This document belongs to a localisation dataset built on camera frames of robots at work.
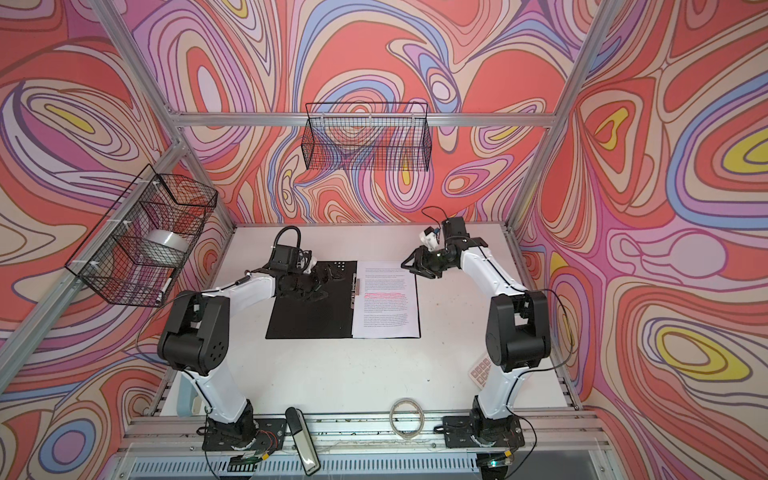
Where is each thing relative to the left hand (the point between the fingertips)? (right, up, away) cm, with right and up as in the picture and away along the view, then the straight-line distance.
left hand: (338, 281), depth 92 cm
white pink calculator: (+41, -25, -10) cm, 49 cm away
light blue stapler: (-37, -28, -16) cm, 49 cm away
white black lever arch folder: (-3, -12, +1) cm, 12 cm away
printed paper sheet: (+15, -8, +6) cm, 18 cm away
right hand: (+21, +4, -5) cm, 22 cm away
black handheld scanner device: (-6, -33, -21) cm, 40 cm away
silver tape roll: (-40, +13, -18) cm, 46 cm away
